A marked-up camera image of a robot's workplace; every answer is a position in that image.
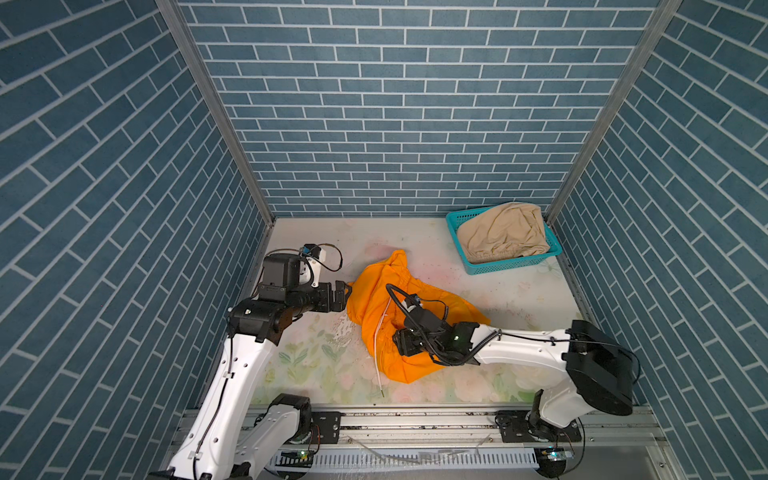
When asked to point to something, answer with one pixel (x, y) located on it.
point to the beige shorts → (510, 230)
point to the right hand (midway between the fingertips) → (397, 333)
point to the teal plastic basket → (455, 219)
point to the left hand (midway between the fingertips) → (336, 286)
